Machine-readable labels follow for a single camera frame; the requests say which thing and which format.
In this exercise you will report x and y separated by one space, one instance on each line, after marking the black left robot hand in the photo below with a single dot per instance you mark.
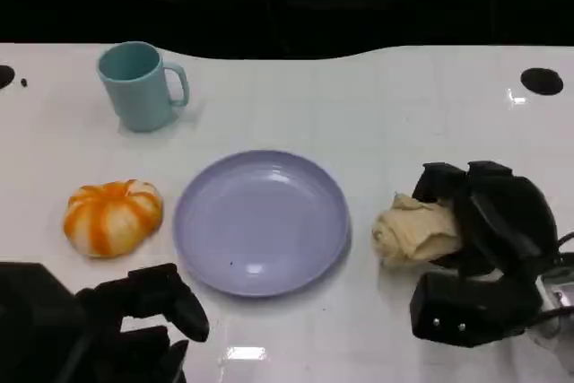
157 293

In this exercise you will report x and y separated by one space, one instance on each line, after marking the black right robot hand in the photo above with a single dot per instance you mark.
507 221

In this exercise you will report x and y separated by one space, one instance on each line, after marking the beige towel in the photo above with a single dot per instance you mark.
408 230

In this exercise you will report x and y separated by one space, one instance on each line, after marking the orange and white bread roll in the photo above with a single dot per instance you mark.
112 219

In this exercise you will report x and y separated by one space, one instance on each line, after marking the lilac plate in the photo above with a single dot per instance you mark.
262 226

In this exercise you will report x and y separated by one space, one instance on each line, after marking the black round table grommet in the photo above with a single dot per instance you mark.
5 77
541 81

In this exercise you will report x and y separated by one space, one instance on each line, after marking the pale green mug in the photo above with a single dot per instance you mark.
136 93

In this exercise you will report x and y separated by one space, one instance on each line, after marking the small black screw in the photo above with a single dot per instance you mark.
23 83

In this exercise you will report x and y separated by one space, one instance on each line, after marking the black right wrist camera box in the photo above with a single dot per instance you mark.
471 307

